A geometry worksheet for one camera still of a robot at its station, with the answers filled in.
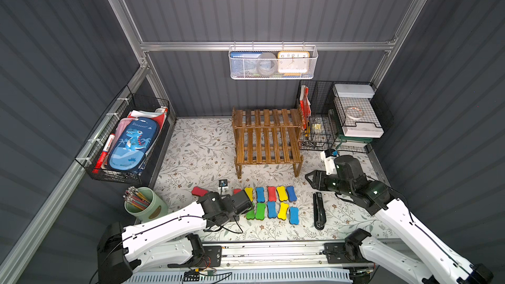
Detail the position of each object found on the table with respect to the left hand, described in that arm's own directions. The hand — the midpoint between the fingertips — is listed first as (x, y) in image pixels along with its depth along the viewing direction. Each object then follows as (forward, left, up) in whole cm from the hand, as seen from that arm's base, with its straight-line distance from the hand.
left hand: (231, 211), depth 75 cm
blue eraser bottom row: (+11, -26, -8) cm, 29 cm away
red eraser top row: (+13, +17, -10) cm, 24 cm away
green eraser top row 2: (+3, -12, -9) cm, 15 cm away
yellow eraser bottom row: (+11, -7, -8) cm, 15 cm away
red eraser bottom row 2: (+10, -17, -9) cm, 22 cm away
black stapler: (0, -36, -4) cm, 36 cm away
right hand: (+10, -32, +10) cm, 35 cm away
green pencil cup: (0, +29, +2) cm, 29 cm away
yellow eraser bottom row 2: (+12, -21, -8) cm, 26 cm away
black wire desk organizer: (+50, -50, -9) cm, 71 cm away
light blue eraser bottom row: (+10, -12, -9) cm, 18 cm away
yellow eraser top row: (+2, -21, -7) cm, 22 cm away
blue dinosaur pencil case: (+14, +31, +26) cm, 43 cm away
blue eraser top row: (+1, -26, -8) cm, 27 cm away
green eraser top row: (+1, -7, -8) cm, 11 cm away
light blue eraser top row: (+4, -16, -9) cm, 19 cm away
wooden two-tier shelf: (+33, -15, +5) cm, 37 cm away
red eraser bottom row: (+13, -1, -10) cm, 17 cm away
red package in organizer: (+62, -39, 0) cm, 73 cm away
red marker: (+10, +41, +23) cm, 48 cm away
